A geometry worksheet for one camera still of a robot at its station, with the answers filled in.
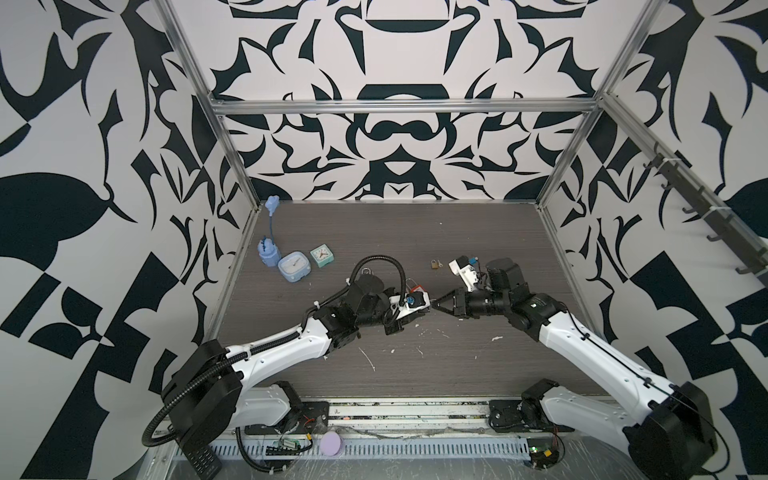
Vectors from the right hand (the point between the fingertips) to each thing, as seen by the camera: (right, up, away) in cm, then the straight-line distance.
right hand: (434, 305), depth 73 cm
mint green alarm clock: (-33, +10, +29) cm, 45 cm away
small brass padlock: (+4, +7, +28) cm, 30 cm away
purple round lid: (-23, -27, -10) cm, 37 cm away
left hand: (-3, +1, +2) cm, 4 cm away
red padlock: (-2, +1, +23) cm, 23 cm away
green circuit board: (+25, -34, -2) cm, 42 cm away
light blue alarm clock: (-42, +7, +26) cm, 49 cm away
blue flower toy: (-49, +12, +23) cm, 56 cm away
